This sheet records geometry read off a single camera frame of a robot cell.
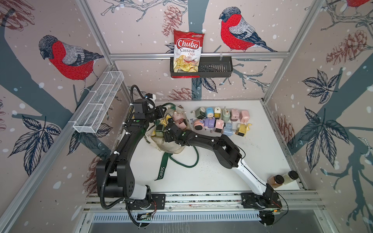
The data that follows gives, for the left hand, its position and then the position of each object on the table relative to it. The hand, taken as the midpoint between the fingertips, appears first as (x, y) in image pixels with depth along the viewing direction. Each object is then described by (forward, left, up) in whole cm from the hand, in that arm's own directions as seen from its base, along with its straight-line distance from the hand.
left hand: (168, 105), depth 83 cm
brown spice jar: (-37, -56, -17) cm, 69 cm away
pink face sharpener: (0, -18, -20) cm, 27 cm away
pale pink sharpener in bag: (+7, -3, -18) cm, 20 cm away
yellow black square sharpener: (-2, -49, -22) cm, 54 cm away
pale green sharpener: (+9, -39, -20) cm, 44 cm away
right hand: (-5, +3, -25) cm, 25 cm away
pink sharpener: (+9, -45, -20) cm, 50 cm away
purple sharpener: (+2, -27, -21) cm, 34 cm away
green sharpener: (-4, +8, -21) cm, 23 cm away
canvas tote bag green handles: (-6, +12, -23) cm, 27 cm away
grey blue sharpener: (-3, -39, -22) cm, 44 cm away
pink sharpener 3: (-1, -7, -20) cm, 21 cm away
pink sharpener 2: (-1, -33, -20) cm, 38 cm away
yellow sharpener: (+12, -33, -21) cm, 41 cm away
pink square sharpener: (+7, -52, -20) cm, 56 cm away
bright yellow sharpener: (-10, +1, -1) cm, 10 cm away
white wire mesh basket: (-14, +37, +4) cm, 40 cm away
